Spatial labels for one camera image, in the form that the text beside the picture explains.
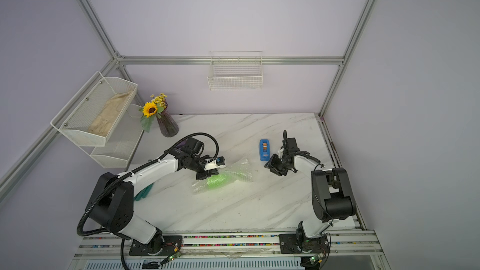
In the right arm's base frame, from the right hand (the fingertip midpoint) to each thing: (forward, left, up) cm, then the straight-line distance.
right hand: (268, 169), depth 93 cm
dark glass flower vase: (+26, +56, +7) cm, 62 cm away
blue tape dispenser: (+12, +1, +1) cm, 12 cm away
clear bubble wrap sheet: (-10, +32, +5) cm, 34 cm away
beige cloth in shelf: (+9, +71, +28) cm, 77 cm away
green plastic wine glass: (-7, +22, +5) cm, 24 cm away
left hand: (-4, +27, +5) cm, 27 cm away
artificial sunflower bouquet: (+22, +58, +22) cm, 66 cm away
